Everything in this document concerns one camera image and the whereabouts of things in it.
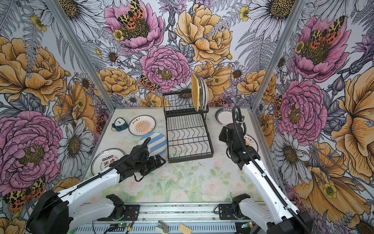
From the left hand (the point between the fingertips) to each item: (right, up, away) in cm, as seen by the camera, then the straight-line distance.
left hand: (159, 169), depth 83 cm
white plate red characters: (-37, +3, +11) cm, 39 cm away
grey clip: (+4, -23, -14) cm, 27 cm away
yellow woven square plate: (+20, +45, +3) cm, 49 cm away
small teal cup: (-33, +24, +23) cm, 47 cm away
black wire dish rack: (+16, +19, +22) cm, 33 cm away
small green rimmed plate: (+44, +31, +34) cm, 64 cm away
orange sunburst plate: (-19, +24, +28) cm, 42 cm away
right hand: (+36, +20, -5) cm, 42 cm away
